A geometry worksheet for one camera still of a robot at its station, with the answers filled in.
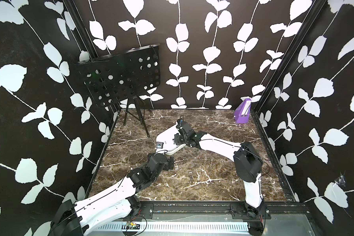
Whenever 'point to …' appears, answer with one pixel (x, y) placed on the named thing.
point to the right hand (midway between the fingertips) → (175, 134)
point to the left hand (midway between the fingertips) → (167, 153)
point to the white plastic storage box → (167, 137)
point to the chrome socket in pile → (191, 177)
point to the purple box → (242, 113)
